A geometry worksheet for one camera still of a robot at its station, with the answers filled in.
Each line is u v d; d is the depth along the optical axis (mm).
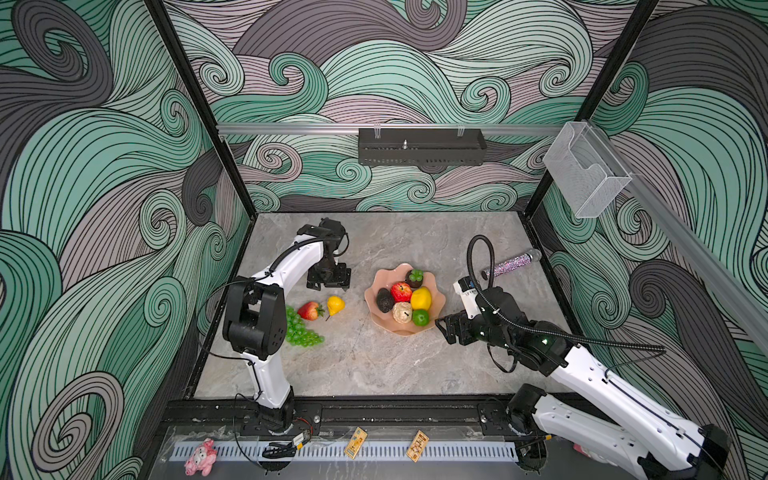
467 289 651
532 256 1025
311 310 896
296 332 856
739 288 526
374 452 698
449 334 647
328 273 767
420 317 828
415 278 904
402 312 837
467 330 643
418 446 685
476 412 748
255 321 482
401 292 899
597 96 853
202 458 656
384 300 877
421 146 946
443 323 672
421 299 879
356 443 695
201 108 880
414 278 905
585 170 778
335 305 902
